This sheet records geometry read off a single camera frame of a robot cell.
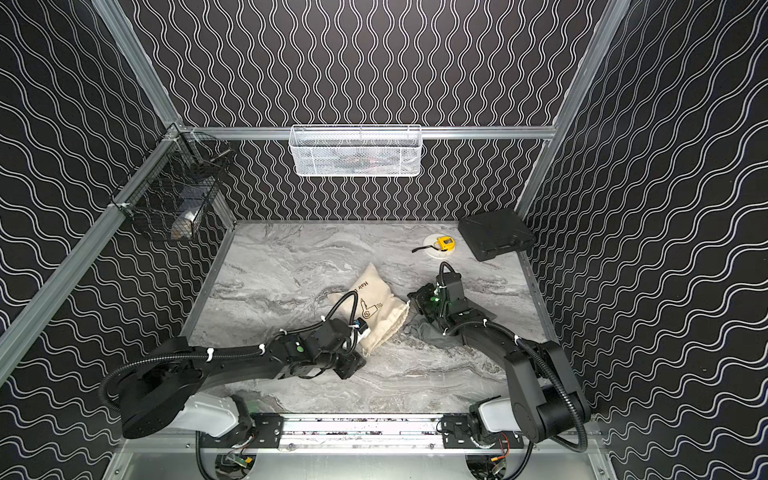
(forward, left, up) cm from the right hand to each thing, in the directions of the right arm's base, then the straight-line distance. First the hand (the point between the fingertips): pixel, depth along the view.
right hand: (407, 292), depth 89 cm
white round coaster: (+23, -11, -9) cm, 27 cm away
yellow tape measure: (+26, -15, -7) cm, 31 cm away
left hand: (-17, +13, -6) cm, 22 cm away
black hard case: (+29, -33, -5) cm, 45 cm away
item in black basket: (+10, +63, +17) cm, 66 cm away
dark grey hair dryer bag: (-10, -5, -5) cm, 12 cm away
